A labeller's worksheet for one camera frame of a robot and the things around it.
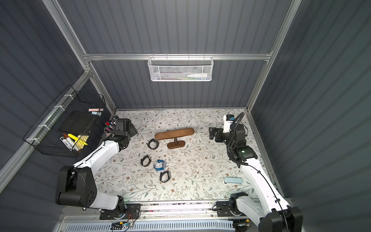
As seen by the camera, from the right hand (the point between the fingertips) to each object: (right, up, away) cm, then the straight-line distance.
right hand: (217, 129), depth 77 cm
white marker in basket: (-73, -6, -10) cm, 74 cm away
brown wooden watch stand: (-24, -12, +21) cm, 34 cm away
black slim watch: (-45, -20, +14) cm, 51 cm away
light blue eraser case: (+13, -30, +4) cm, 33 cm away
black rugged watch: (-37, -10, +19) cm, 43 cm away
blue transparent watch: (-34, -24, +13) cm, 43 cm away
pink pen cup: (-68, -1, +16) cm, 70 cm away
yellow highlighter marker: (-70, -5, -8) cm, 71 cm away
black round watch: (-30, -29, +8) cm, 42 cm away
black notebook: (-73, +4, -3) cm, 73 cm away
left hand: (-52, -1, +11) cm, 53 cm away
